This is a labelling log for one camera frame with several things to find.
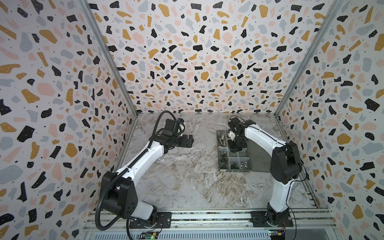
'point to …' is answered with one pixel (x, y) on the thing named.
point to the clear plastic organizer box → (241, 161)
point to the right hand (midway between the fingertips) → (230, 148)
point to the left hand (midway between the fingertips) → (186, 137)
